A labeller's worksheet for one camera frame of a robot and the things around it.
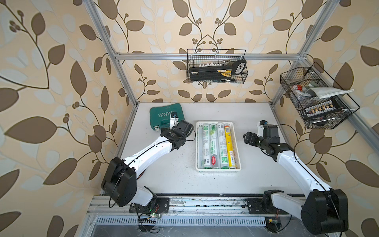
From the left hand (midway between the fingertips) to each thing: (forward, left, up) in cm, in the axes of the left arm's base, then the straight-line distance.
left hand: (174, 128), depth 84 cm
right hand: (-2, -45, -5) cm, 45 cm away
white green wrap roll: (-5, -15, -13) cm, 21 cm away
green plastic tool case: (+20, +14, -13) cm, 27 cm away
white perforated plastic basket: (-9, -37, -10) cm, 39 cm away
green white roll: (-13, -23, -9) cm, 28 cm away
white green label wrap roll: (-5, -19, -11) cm, 22 cm away
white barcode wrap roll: (-12, -28, -9) cm, 32 cm away
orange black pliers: (-21, +20, -19) cm, 35 cm away
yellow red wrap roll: (-11, -33, -10) cm, 36 cm away
